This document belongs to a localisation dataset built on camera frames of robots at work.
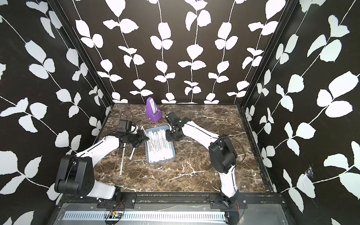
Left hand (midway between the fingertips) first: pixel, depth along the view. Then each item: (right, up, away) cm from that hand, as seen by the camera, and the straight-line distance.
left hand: (150, 135), depth 88 cm
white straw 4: (-12, -12, +2) cm, 17 cm away
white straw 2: (+8, -7, +7) cm, 13 cm away
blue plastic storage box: (+1, +3, +13) cm, 14 cm away
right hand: (+11, -1, -1) cm, 11 cm away
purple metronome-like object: (-2, +15, +16) cm, 22 cm away
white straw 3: (+12, -12, +4) cm, 17 cm away
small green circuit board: (-14, -38, -18) cm, 44 cm away
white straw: (+5, -7, +7) cm, 11 cm away
